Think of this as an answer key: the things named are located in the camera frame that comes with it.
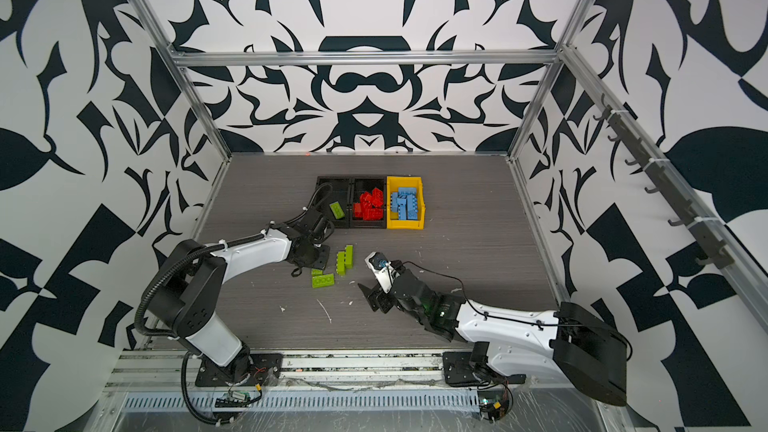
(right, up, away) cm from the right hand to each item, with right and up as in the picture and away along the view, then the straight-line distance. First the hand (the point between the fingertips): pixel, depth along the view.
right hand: (371, 274), depth 78 cm
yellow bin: (+6, +24, +25) cm, 35 cm away
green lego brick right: (-8, +1, +12) cm, 14 cm away
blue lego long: (+10, +17, +23) cm, 31 cm away
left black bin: (-10, +18, +21) cm, 30 cm away
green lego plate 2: (-15, -5, +11) cm, 19 cm away
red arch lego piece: (-1, +16, +24) cm, 29 cm away
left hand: (-16, +2, +14) cm, 21 cm away
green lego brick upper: (-13, +15, +26) cm, 32 cm away
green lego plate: (-16, -2, +11) cm, 20 cm away
